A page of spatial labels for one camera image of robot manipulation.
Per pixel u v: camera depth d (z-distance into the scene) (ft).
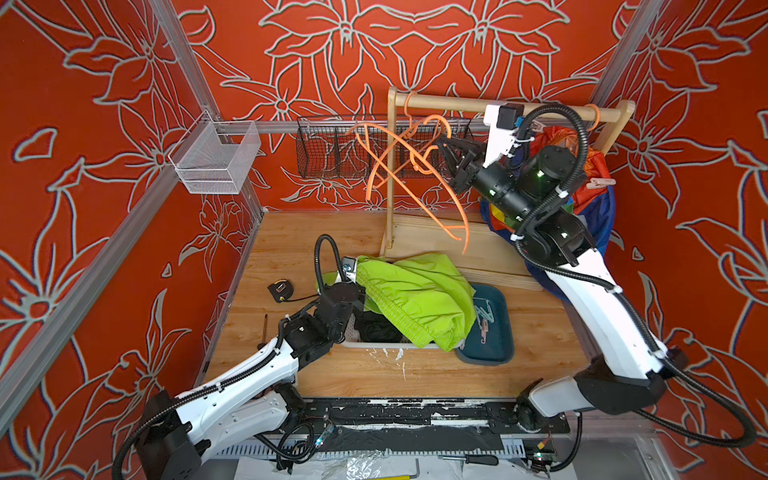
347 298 1.81
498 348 2.74
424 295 2.52
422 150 1.80
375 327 2.75
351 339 2.76
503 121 1.37
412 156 1.86
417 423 2.39
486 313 2.95
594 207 2.18
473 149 1.50
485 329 2.80
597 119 2.07
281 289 3.09
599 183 2.08
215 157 3.11
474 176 1.55
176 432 1.28
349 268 2.08
